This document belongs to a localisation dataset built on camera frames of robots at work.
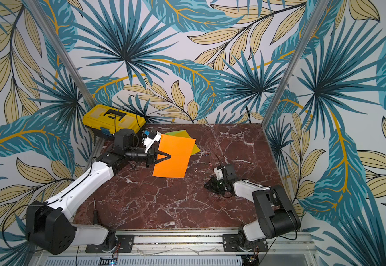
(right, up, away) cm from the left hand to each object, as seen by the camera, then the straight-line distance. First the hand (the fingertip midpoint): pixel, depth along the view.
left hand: (168, 158), depth 70 cm
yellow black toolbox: (-39, +20, +28) cm, 52 cm away
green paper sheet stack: (+2, +13, +44) cm, 46 cm away
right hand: (+17, -17, +20) cm, 32 cm away
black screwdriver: (-37, -29, +11) cm, 48 cm away
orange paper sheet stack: (+5, +4, -2) cm, 7 cm away
